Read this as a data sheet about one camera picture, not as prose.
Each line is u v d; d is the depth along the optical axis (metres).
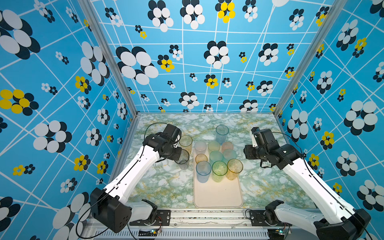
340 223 0.37
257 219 0.72
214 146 0.90
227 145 0.96
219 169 0.83
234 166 0.79
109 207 0.38
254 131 0.68
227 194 0.81
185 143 0.98
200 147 0.94
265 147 0.54
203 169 0.88
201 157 0.89
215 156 0.89
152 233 0.71
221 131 0.91
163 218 0.74
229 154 0.90
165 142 0.53
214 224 0.73
